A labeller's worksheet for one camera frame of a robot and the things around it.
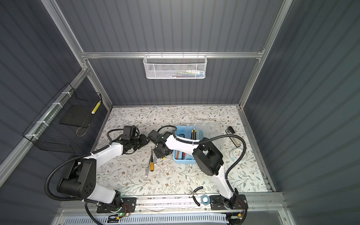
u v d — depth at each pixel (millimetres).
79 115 766
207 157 525
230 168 542
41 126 621
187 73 919
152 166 864
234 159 848
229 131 1005
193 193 771
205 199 751
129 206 723
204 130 923
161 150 762
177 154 915
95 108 811
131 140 722
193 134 912
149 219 771
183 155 911
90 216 679
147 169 864
